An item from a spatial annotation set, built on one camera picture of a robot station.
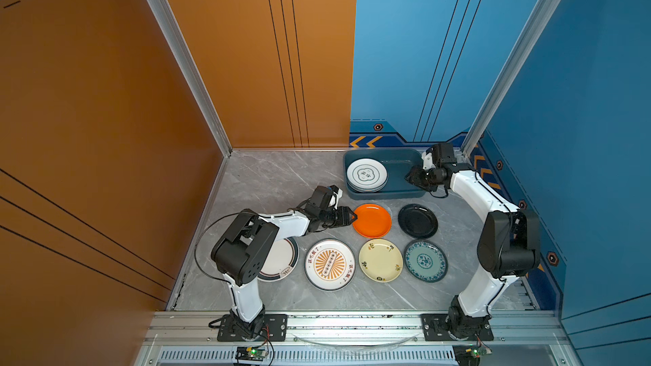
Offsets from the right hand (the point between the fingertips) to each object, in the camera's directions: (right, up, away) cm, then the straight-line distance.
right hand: (407, 177), depth 94 cm
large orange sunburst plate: (-29, -29, -9) cm, 42 cm away
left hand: (-20, -14, -2) cm, 25 cm away
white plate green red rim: (-46, -29, -7) cm, 54 cm away
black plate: (+4, -17, +1) cm, 17 cm away
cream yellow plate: (-11, -29, -7) cm, 31 cm away
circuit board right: (+11, -50, -23) cm, 56 cm away
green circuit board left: (-51, -49, -23) cm, 75 cm away
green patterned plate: (+4, -29, -7) cm, 30 cm away
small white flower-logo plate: (-13, +1, +14) cm, 20 cm away
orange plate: (-13, -17, +2) cm, 21 cm away
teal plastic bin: (+2, +7, +22) cm, 23 cm away
